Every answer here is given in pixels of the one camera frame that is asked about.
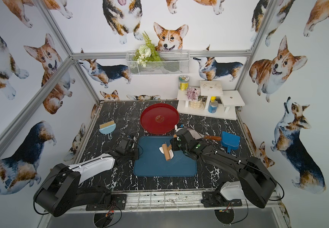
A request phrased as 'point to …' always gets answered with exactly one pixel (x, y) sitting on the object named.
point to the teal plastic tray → (151, 162)
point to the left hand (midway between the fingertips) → (138, 149)
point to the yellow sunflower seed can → (183, 82)
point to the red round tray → (159, 118)
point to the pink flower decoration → (192, 94)
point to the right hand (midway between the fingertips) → (176, 137)
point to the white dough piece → (170, 151)
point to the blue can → (213, 107)
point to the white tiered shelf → (227, 100)
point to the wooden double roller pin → (166, 149)
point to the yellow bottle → (213, 98)
